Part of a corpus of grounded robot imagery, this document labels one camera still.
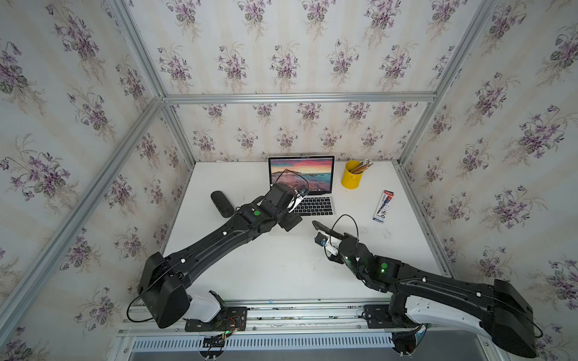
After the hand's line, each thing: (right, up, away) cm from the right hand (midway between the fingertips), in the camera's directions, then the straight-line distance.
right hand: (334, 232), depth 79 cm
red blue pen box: (+26, +6, +22) cm, 35 cm away
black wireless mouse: (-6, +3, -3) cm, 7 cm away
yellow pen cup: (+12, +19, +26) cm, 34 cm away
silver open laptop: (-4, +22, +22) cm, 31 cm away
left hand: (-16, +10, 0) cm, 19 cm away
